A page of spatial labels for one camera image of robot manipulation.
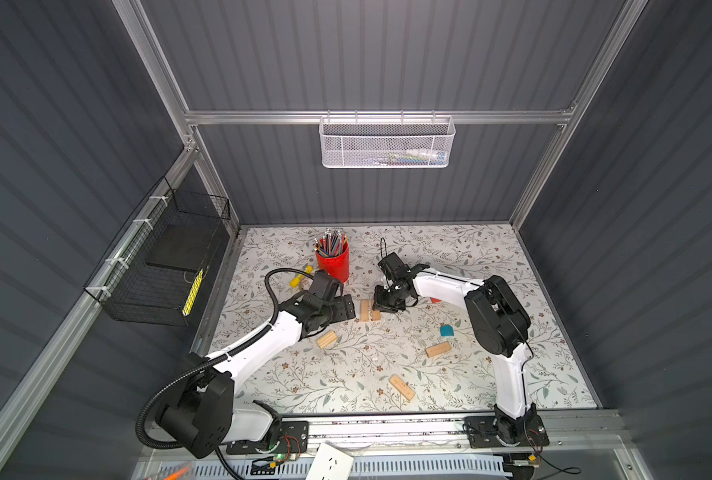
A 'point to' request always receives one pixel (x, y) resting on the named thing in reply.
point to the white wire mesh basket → (387, 142)
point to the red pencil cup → (338, 265)
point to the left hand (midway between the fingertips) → (343, 308)
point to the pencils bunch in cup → (331, 244)
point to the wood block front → (402, 388)
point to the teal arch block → (446, 330)
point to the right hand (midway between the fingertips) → (376, 309)
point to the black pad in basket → (183, 246)
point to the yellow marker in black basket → (193, 294)
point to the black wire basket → (155, 272)
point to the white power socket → (330, 464)
